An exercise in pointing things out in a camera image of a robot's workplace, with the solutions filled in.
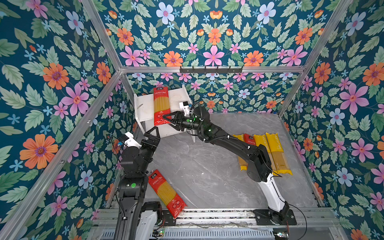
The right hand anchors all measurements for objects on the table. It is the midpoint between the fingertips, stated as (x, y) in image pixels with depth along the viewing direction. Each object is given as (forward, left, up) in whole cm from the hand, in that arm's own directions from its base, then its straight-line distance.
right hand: (164, 117), depth 69 cm
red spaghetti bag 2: (-29, -2, -33) cm, 44 cm away
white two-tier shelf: (+10, +13, -3) cm, 17 cm away
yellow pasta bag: (+10, -59, -33) cm, 68 cm away
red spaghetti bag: (+8, +3, -1) cm, 9 cm away
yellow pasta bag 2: (-6, -67, -35) cm, 76 cm away
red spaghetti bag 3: (+10, -49, -33) cm, 60 cm away
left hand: (-7, +1, +1) cm, 8 cm away
